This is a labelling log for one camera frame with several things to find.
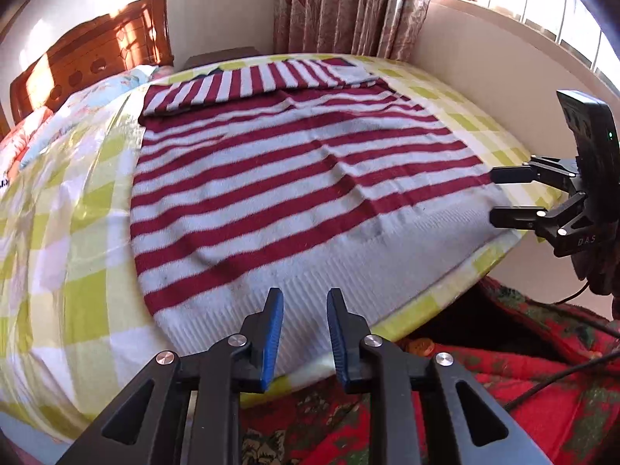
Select pink floral pillow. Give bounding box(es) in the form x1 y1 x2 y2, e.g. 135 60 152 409
0 106 53 194

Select striped red grey navy sweater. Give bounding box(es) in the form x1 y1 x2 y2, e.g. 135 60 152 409
130 59 509 374

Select black cable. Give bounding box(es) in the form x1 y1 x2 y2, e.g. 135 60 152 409
503 282 620 413

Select pink floral curtain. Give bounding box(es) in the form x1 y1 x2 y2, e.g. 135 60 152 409
273 0 431 62

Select light blue floral quilt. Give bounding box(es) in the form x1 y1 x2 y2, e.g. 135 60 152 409
20 65 158 169

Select carved wooden headboard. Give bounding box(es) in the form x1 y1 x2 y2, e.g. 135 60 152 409
9 0 174 123

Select red green floral quilt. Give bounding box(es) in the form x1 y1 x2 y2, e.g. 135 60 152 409
241 277 619 464

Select dark wooden nightstand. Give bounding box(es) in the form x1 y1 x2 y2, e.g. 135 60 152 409
182 46 262 71

